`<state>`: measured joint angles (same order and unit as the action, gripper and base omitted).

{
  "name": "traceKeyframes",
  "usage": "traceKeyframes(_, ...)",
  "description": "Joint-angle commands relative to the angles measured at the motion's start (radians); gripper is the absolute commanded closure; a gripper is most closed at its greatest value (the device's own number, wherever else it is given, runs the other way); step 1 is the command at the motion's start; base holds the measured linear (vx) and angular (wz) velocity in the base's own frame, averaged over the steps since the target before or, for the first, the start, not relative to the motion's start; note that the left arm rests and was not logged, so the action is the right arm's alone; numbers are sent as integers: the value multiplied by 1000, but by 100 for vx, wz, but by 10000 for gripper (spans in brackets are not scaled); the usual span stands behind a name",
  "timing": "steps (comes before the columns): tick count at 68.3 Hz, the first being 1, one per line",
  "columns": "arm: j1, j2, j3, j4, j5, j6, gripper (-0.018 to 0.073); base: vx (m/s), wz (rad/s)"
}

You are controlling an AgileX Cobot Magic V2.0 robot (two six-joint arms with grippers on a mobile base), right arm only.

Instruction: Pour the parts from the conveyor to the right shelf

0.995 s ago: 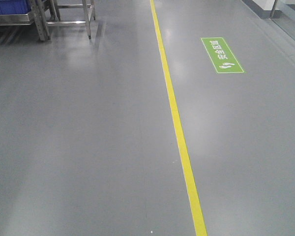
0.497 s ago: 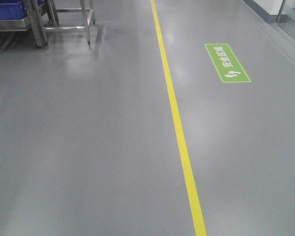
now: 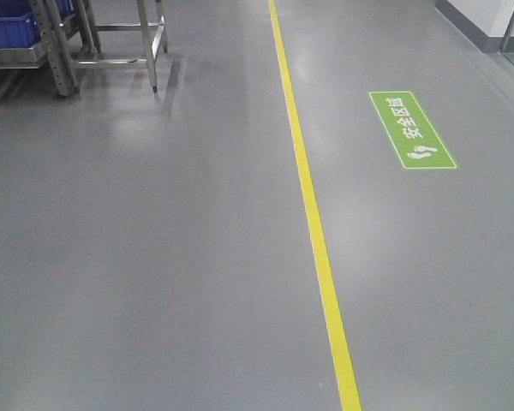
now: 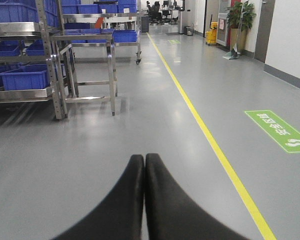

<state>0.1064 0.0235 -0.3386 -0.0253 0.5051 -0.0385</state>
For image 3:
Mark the bare steel table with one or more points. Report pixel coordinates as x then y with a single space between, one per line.
147 43

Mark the steel rack with rollers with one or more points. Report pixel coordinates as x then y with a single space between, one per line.
64 64

